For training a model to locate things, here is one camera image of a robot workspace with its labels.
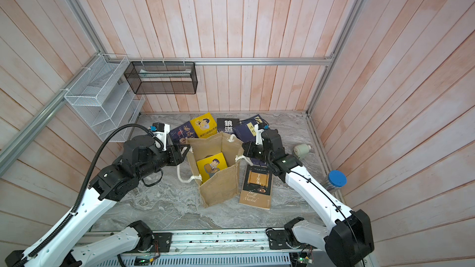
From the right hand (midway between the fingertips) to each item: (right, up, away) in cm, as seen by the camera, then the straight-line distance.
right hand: (242, 143), depth 79 cm
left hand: (-21, -2, -12) cm, 25 cm away
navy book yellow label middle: (+4, +6, +29) cm, 30 cm away
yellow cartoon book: (-21, +8, +33) cm, 40 cm away
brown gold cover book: (+7, -22, +9) cm, 25 cm away
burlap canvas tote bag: (-7, -17, -4) cm, 18 cm away
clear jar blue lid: (+36, -14, -8) cm, 40 cm away
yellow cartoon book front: (-16, -12, +12) cm, 23 cm away
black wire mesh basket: (-45, +36, +25) cm, 63 cm away
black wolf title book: (-8, +9, +32) cm, 34 cm away
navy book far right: (+12, +13, +37) cm, 41 cm away
